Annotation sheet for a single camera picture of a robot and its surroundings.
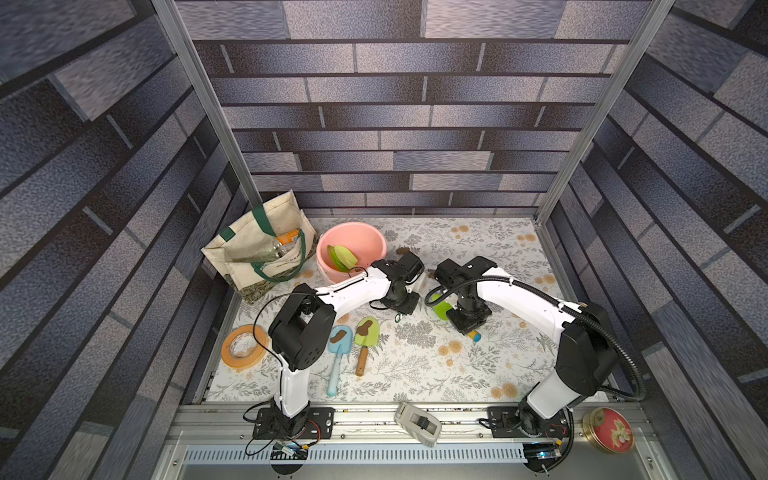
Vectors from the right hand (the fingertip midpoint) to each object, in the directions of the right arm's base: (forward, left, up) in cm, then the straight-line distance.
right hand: (466, 325), depth 82 cm
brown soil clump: (+33, +18, -8) cm, 38 cm away
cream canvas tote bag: (+31, +65, -2) cm, 72 cm away
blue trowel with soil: (-3, +37, -8) cm, 37 cm away
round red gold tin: (-24, -32, -6) cm, 40 cm away
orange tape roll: (-5, +67, -8) cm, 68 cm away
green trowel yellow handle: (+1, +8, +8) cm, 11 cm away
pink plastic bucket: (+23, +29, +9) cm, 38 cm away
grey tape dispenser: (-24, +13, -4) cm, 28 cm away
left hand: (+6, +15, -2) cm, 17 cm away
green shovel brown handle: (+25, +37, -1) cm, 45 cm away
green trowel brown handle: (+1, +29, -8) cm, 30 cm away
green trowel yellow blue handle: (+20, +39, +2) cm, 44 cm away
